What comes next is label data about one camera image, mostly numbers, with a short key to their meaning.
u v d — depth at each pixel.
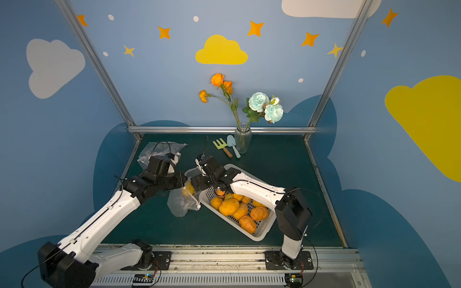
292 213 0.45
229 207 0.80
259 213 0.82
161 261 0.74
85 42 0.77
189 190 0.77
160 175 0.59
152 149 1.11
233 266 0.73
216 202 0.82
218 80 0.89
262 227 0.79
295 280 0.73
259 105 0.67
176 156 0.74
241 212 0.82
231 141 1.19
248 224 0.78
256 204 0.86
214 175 0.63
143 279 0.73
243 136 0.99
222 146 1.15
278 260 0.75
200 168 0.66
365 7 0.69
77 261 0.39
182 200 0.86
